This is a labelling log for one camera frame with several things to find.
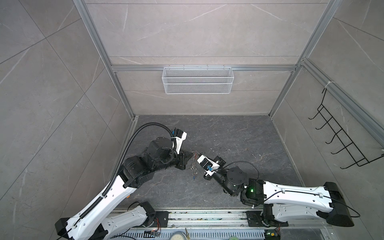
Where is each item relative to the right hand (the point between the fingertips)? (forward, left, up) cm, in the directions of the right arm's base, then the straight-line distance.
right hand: (202, 152), depth 63 cm
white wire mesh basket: (+57, 0, -1) cm, 57 cm away
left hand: (0, +4, +2) cm, 5 cm away
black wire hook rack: (-4, -64, 0) cm, 64 cm away
